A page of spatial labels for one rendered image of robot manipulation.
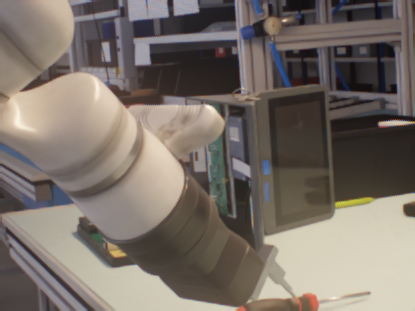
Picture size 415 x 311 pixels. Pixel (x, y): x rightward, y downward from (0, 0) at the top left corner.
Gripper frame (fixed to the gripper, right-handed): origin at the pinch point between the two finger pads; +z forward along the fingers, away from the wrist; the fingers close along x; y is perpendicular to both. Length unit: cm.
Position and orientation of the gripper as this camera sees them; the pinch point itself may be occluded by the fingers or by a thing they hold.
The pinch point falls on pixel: (269, 292)
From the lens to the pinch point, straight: 82.0
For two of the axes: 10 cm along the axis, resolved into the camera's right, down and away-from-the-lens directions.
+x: 7.6, 0.2, -6.5
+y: -4.0, 8.0, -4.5
